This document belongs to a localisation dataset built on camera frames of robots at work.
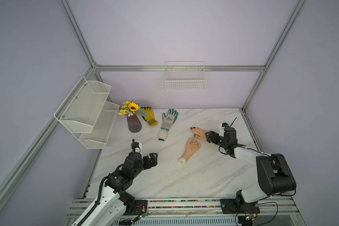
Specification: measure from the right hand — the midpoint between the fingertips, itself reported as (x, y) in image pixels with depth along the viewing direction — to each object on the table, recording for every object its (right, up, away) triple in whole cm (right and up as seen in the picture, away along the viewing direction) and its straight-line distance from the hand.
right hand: (210, 137), depth 95 cm
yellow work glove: (-44, +12, +16) cm, 48 cm away
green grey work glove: (-30, +12, +16) cm, 35 cm away
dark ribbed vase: (-54, +9, +6) cm, 55 cm away
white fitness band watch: (-34, -2, +6) cm, 35 cm away
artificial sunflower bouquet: (-53, +19, -10) cm, 57 cm away
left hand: (-39, -10, -17) cm, 43 cm away
